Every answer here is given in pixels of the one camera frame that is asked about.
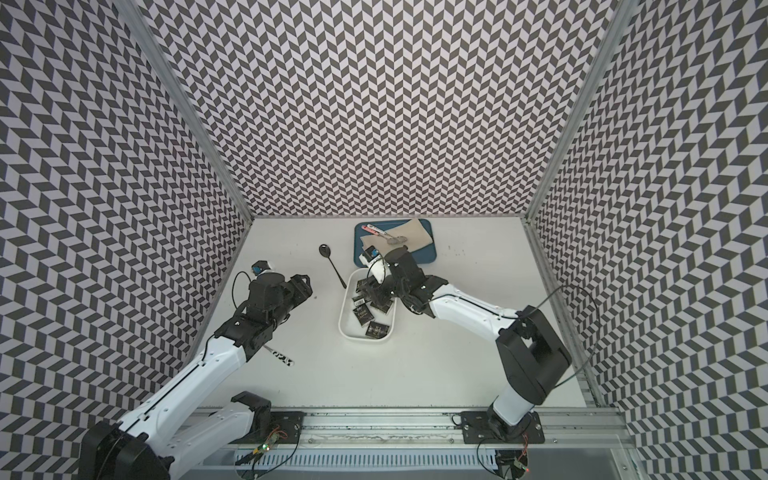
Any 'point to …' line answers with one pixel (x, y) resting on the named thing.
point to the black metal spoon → (325, 251)
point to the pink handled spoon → (390, 240)
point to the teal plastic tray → (381, 227)
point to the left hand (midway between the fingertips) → (303, 284)
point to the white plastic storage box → (350, 328)
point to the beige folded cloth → (415, 234)
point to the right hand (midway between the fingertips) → (370, 285)
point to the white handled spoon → (401, 239)
